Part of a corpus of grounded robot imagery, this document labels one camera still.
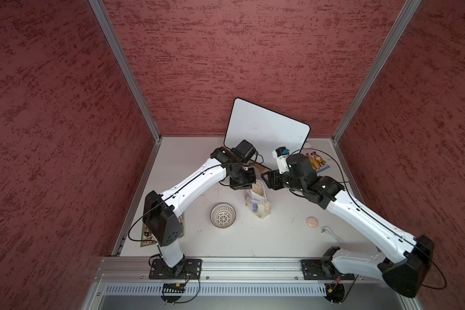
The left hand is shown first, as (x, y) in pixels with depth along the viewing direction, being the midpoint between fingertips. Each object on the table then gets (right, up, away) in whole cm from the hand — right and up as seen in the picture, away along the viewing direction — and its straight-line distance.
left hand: (251, 189), depth 76 cm
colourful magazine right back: (+41, +11, +32) cm, 53 cm away
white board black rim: (+8, +26, +16) cm, 32 cm away
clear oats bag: (+2, -5, +1) cm, 5 cm away
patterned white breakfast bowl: (-12, -14, +12) cm, 22 cm away
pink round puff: (+29, -17, +11) cm, 35 cm away
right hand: (+6, +5, 0) cm, 8 cm away
